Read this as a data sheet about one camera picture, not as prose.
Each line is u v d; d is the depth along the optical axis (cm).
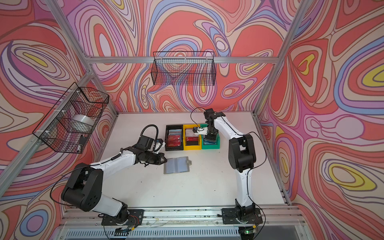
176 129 103
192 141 103
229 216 73
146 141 73
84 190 44
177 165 91
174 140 102
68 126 74
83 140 74
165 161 86
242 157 56
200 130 87
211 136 86
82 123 70
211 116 73
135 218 73
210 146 97
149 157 75
